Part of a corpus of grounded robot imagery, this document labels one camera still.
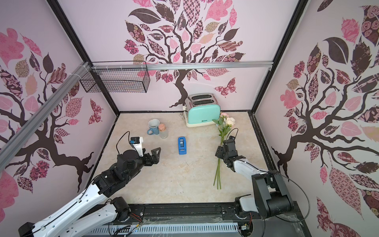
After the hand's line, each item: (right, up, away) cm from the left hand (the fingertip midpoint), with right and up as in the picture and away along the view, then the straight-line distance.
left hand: (153, 152), depth 74 cm
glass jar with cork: (-1, +8, +29) cm, 31 cm away
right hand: (+40, -2, +19) cm, 44 cm away
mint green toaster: (+26, +25, +30) cm, 47 cm away
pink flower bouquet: (+44, +16, +31) cm, 56 cm away
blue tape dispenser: (+13, 0, +23) cm, 26 cm away
